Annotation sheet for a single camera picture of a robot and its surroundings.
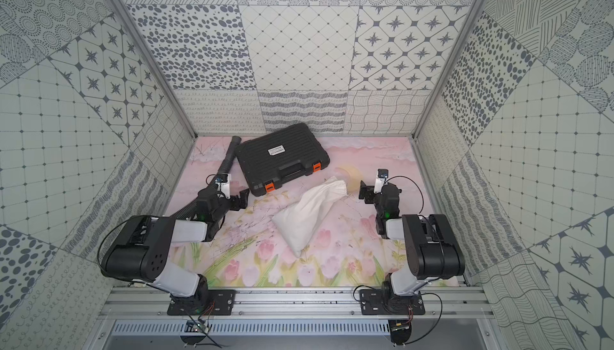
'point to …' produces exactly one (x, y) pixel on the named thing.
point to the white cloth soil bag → (298, 221)
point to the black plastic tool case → (293, 152)
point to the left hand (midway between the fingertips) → (234, 185)
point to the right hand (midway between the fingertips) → (374, 183)
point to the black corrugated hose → (189, 210)
